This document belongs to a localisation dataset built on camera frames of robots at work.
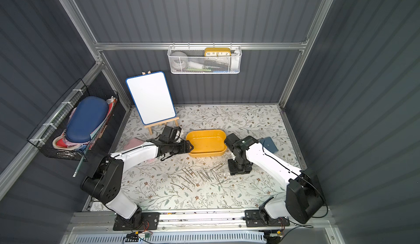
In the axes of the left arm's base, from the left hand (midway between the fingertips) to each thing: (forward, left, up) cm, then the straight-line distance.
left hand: (190, 148), depth 91 cm
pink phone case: (+8, +36, -4) cm, 37 cm away
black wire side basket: (-10, +50, +28) cm, 59 cm away
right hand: (-15, -25, +3) cm, 29 cm away
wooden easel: (+15, +26, +1) cm, 30 cm away
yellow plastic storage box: (+8, -9, -7) cm, 14 cm away
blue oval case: (-2, +40, +29) cm, 49 cm away
